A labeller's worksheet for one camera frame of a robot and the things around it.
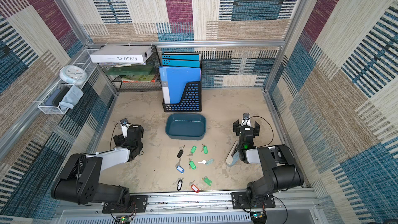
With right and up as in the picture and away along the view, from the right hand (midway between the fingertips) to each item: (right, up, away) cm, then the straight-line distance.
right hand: (248, 119), depth 91 cm
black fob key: (-39, -19, -2) cm, 44 cm away
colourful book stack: (-61, +26, +10) cm, 67 cm away
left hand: (-70, -7, -1) cm, 71 cm away
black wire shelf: (-55, +36, +3) cm, 66 cm away
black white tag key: (-38, -31, -12) cm, 50 cm away
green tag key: (-32, -17, +1) cm, 36 cm away
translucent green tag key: (-24, -30, -11) cm, 40 cm away
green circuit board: (-62, -43, -21) cm, 78 cm away
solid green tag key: (-32, -24, -6) cm, 41 cm away
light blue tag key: (-24, -23, -6) cm, 34 cm away
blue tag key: (-39, -25, -6) cm, 47 cm away
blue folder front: (-44, +23, +2) cm, 49 cm away
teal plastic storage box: (-37, -5, +7) cm, 38 cm away
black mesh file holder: (-34, +11, +8) cm, 36 cm away
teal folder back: (-31, +39, +10) cm, 51 cm away
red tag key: (-31, -32, -12) cm, 47 cm away
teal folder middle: (-40, +35, +6) cm, 53 cm away
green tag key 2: (-25, -17, 0) cm, 30 cm away
